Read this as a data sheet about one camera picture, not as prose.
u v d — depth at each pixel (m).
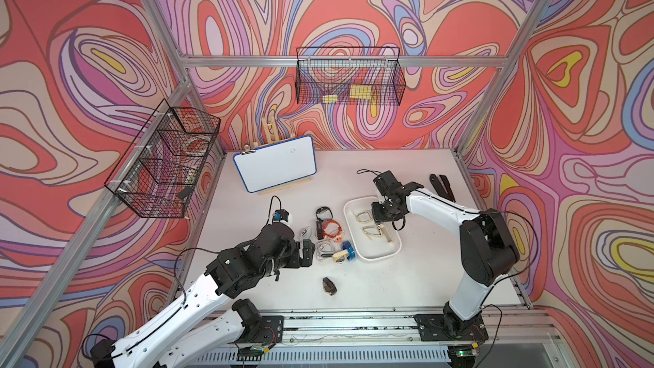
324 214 0.98
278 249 0.53
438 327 0.73
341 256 0.84
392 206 0.69
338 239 0.91
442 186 1.05
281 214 0.63
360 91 0.91
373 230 0.92
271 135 1.18
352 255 0.82
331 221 0.96
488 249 0.47
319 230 0.90
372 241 0.91
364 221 0.96
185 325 0.43
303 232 0.91
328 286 0.77
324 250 0.88
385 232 0.93
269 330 0.73
